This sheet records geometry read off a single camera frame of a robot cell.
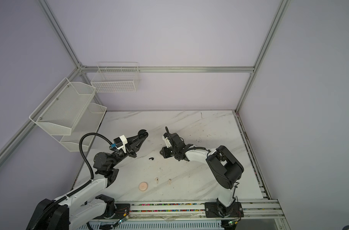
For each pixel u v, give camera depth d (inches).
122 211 28.4
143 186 31.9
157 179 33.0
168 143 32.3
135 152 26.1
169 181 32.9
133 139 27.0
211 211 28.8
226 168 18.9
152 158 36.5
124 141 22.6
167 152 31.5
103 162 22.1
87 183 20.5
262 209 29.8
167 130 28.3
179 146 28.2
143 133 26.5
